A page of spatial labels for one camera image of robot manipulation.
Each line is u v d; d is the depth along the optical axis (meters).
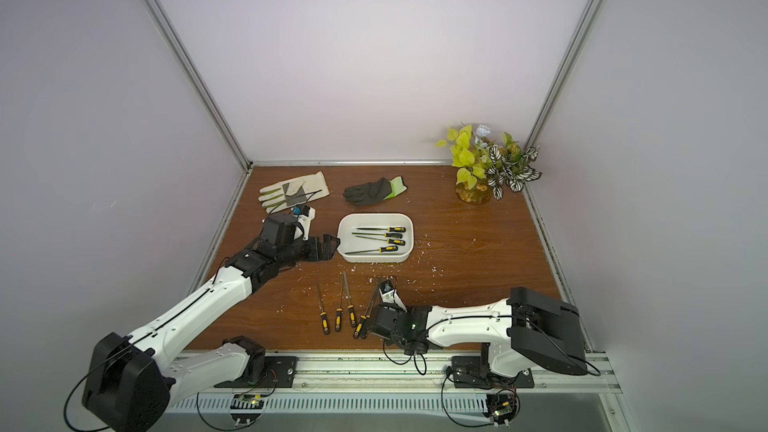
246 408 0.72
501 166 0.87
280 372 0.73
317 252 0.73
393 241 0.96
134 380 0.38
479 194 1.06
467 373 0.73
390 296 0.74
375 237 0.99
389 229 1.00
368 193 1.10
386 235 0.98
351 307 0.83
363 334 0.79
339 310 0.83
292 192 1.11
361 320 0.81
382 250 0.95
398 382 0.73
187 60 0.88
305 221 0.74
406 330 0.60
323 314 0.83
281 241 0.63
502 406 0.70
